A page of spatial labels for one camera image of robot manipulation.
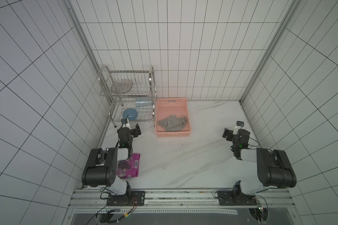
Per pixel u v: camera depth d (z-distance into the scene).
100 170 0.45
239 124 0.81
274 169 0.46
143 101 1.12
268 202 0.73
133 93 0.85
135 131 0.84
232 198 0.72
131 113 1.00
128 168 0.78
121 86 0.92
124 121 0.79
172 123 1.02
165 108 1.07
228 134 0.85
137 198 0.72
